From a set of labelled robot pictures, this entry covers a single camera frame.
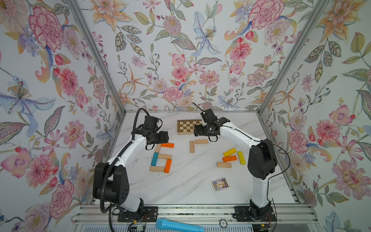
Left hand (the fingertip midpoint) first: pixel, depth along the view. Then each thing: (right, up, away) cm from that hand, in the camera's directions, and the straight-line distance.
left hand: (166, 136), depth 88 cm
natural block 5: (-6, -20, +1) cm, 20 cm away
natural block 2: (+16, -8, +12) cm, 22 cm away
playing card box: (+31, -27, -6) cm, 42 cm away
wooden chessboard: (+13, +6, +19) cm, 24 cm away
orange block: (0, -7, +12) cm, 14 cm away
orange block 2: (+40, -14, +5) cm, 43 cm away
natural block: (-7, -8, +10) cm, 15 cm away
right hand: (+21, +4, +6) cm, 23 cm away
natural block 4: (-2, -13, +7) cm, 15 cm away
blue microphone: (+2, -40, -20) cm, 45 cm away
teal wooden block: (-8, -15, +7) cm, 18 cm away
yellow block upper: (+41, -10, +7) cm, 43 cm away
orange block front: (+1, -18, +3) cm, 19 cm away
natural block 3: (+36, -18, +3) cm, 40 cm away
